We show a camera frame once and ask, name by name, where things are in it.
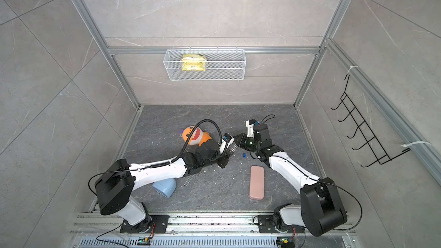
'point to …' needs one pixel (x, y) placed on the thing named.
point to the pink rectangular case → (256, 182)
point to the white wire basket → (221, 65)
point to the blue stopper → (244, 155)
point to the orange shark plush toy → (198, 137)
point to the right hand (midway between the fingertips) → (234, 137)
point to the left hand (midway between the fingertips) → (234, 150)
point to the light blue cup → (166, 186)
